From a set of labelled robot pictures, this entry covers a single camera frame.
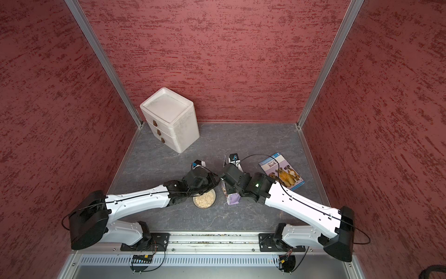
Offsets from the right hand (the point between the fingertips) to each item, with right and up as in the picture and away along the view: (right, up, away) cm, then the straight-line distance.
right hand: (232, 182), depth 74 cm
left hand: (-6, -2, +7) cm, 9 cm away
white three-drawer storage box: (-32, +30, +16) cm, 46 cm away
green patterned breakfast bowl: (-13, -11, +8) cm, 18 cm away
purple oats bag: (0, -10, +8) cm, 13 cm away
